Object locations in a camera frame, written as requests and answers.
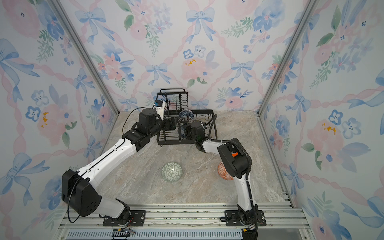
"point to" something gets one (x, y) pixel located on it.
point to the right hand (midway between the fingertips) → (181, 123)
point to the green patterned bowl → (171, 172)
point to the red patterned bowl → (223, 173)
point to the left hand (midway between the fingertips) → (170, 114)
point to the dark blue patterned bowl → (186, 113)
